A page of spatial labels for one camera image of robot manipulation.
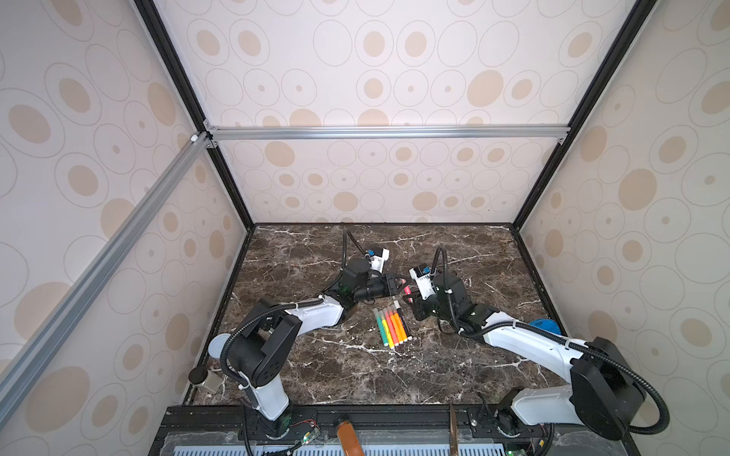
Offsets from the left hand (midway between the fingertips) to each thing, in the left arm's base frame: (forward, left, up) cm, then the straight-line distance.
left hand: (419, 283), depth 80 cm
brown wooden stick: (-35, -8, -18) cm, 40 cm away
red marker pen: (-6, +7, -17) cm, 20 cm away
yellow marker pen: (-6, +9, -17) cm, 20 cm away
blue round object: (-8, -37, -8) cm, 39 cm away
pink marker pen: (-1, +3, -3) cm, 4 cm away
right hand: (0, 0, -6) cm, 6 cm away
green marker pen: (-6, +10, -17) cm, 21 cm away
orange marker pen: (-5, +6, -17) cm, 19 cm away
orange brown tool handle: (-36, +18, -15) cm, 43 cm away
